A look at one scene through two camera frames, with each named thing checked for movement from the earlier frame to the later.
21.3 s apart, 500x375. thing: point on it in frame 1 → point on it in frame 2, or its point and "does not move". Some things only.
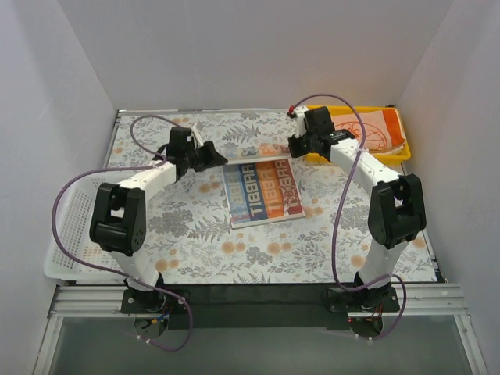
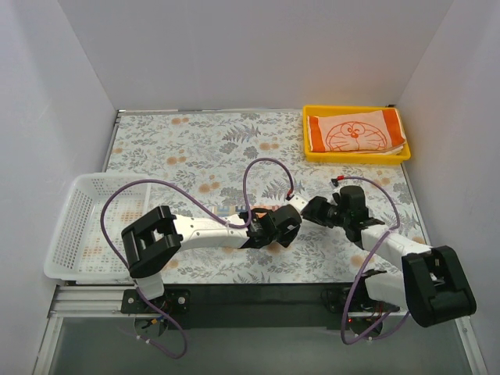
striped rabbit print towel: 261,185 → 223,210
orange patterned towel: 384,129 does not move
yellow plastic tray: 392,155 does not move
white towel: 394,151 does not move
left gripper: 205,157 → 289,225
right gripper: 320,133 → 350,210
